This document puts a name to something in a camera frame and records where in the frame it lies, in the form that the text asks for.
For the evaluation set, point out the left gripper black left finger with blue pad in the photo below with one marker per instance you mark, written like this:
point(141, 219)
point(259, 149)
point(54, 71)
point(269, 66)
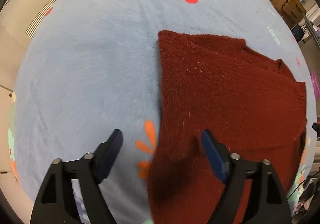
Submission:
point(55, 201)

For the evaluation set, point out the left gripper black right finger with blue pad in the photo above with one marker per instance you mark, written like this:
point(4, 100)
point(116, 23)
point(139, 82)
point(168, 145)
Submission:
point(267, 201)

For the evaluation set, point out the dark red knitted sweater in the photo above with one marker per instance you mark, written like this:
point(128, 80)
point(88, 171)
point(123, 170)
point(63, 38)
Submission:
point(250, 103)

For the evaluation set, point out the purple plastic stool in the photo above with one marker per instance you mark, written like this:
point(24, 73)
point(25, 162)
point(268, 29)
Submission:
point(315, 84)

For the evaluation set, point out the blue patterned bed blanket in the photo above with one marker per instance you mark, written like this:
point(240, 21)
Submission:
point(134, 99)

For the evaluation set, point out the dark blue bag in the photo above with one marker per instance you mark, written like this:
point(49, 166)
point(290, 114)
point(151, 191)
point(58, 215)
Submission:
point(298, 33)

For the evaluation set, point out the grey desk edge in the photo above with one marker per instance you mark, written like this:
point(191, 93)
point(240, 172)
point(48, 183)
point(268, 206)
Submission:
point(312, 31)

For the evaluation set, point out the wooden drawer cabinet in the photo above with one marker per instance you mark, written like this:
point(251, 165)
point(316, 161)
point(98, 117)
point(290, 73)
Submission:
point(292, 11)

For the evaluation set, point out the white wardrobe with louvres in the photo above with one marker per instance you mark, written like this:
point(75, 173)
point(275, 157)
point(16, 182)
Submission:
point(30, 1)

